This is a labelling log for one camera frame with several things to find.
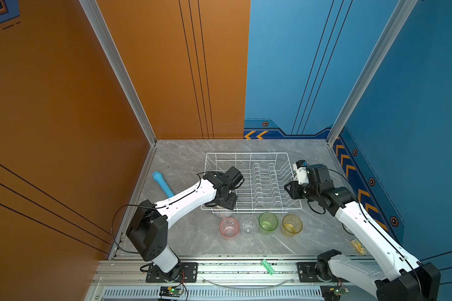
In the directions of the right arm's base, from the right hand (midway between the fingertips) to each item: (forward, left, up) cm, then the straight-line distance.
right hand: (286, 186), depth 79 cm
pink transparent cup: (-12, +25, -15) cm, 31 cm away
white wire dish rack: (+17, +5, -16) cm, 24 cm away
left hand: (-3, +26, -8) cm, 27 cm away
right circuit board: (-35, -15, -20) cm, 43 cm away
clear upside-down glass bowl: (-7, +28, -13) cm, 31 cm away
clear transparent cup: (-10, +16, -16) cm, 25 cm away
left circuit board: (-35, +47, -18) cm, 62 cm away
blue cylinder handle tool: (+15, +63, -13) cm, 66 cm away
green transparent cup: (-10, +7, -16) cm, 20 cm away
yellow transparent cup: (-11, -4, -17) cm, 20 cm away
